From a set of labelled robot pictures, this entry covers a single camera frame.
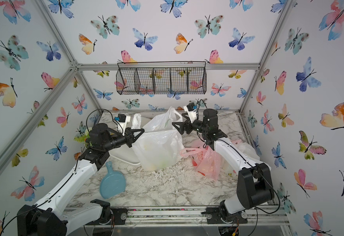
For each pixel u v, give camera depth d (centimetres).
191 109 67
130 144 65
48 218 37
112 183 84
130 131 65
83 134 105
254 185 43
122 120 62
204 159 81
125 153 77
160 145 76
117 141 63
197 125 70
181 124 69
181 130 71
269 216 76
